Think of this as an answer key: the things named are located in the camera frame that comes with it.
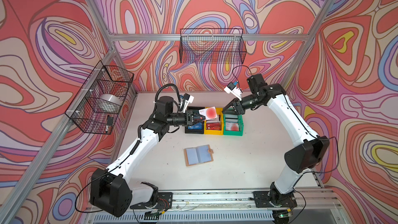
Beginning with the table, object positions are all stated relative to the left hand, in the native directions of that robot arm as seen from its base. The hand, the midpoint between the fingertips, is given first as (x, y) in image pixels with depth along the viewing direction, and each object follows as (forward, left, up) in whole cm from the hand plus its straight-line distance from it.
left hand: (204, 119), depth 69 cm
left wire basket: (+6, +49, +3) cm, 50 cm away
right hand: (+4, -10, -2) cm, 11 cm away
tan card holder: (-6, +4, -28) cm, 29 cm away
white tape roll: (+9, +45, +3) cm, 46 cm away
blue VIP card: (+13, +4, -27) cm, 30 cm away
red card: (+13, -6, -27) cm, 31 cm away
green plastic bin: (+8, -17, -26) cm, 32 cm away
